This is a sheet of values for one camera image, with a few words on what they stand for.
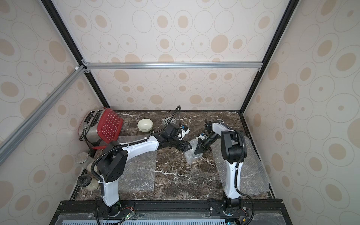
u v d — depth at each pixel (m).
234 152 0.57
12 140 0.52
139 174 0.86
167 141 0.73
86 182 0.73
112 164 0.49
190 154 0.87
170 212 0.73
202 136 0.92
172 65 0.89
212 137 0.83
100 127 0.88
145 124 1.07
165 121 1.09
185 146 0.79
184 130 0.80
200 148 0.85
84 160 0.76
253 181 0.83
